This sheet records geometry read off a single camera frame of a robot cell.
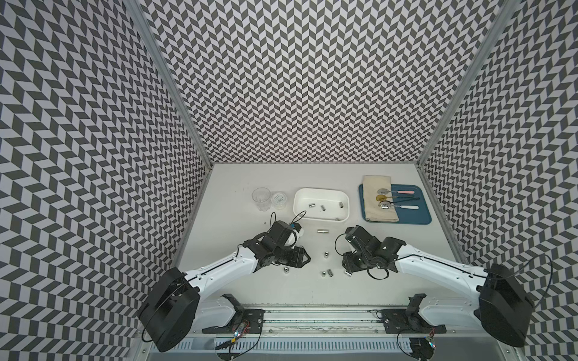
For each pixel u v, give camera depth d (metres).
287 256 0.69
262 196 0.98
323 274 0.82
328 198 1.00
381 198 1.05
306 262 0.77
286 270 0.82
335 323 0.74
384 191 1.05
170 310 0.40
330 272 0.82
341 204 1.02
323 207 1.02
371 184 1.08
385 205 1.02
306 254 0.77
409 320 0.64
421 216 0.97
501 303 0.40
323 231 0.94
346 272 0.83
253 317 0.74
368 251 0.63
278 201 0.97
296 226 0.77
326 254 0.86
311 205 1.02
